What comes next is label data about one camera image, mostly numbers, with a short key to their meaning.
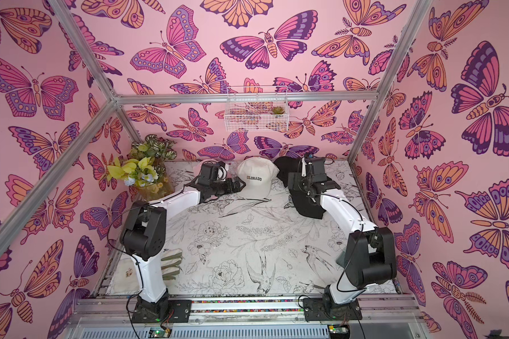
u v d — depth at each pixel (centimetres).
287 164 111
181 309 73
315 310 73
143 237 52
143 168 86
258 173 106
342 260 85
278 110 92
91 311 76
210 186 78
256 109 95
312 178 67
